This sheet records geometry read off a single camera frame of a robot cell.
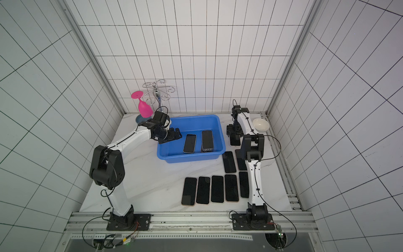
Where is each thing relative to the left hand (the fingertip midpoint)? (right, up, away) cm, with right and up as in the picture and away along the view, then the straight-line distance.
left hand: (173, 140), depth 92 cm
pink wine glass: (-21, +19, +8) cm, 29 cm away
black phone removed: (+18, -27, -10) cm, 34 cm away
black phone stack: (+20, -3, +9) cm, 22 cm away
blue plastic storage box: (-2, -8, +6) cm, 10 cm away
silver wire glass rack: (-9, +30, +3) cm, 32 cm away
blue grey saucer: (-29, +14, +21) cm, 39 cm away
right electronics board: (+53, -40, -22) cm, 70 cm away
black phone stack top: (+33, -13, 0) cm, 36 cm away
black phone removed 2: (+41, -2, +18) cm, 44 cm away
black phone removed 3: (+9, -4, +9) cm, 13 cm away
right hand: (+37, +3, +16) cm, 40 cm away
